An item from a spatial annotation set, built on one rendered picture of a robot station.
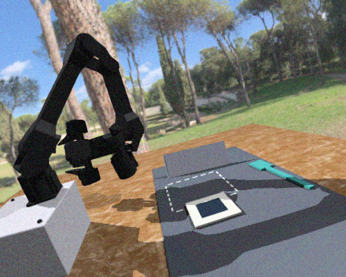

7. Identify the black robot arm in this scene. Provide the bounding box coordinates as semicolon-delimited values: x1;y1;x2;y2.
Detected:
13;33;144;207

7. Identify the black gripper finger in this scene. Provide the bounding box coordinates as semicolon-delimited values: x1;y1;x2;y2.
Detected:
58;129;76;145
65;168;86;180

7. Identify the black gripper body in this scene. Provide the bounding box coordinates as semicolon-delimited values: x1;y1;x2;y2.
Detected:
66;119;105;186

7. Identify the white square tile with dark blue centre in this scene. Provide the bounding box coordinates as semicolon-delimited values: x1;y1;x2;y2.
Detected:
185;192;242;228

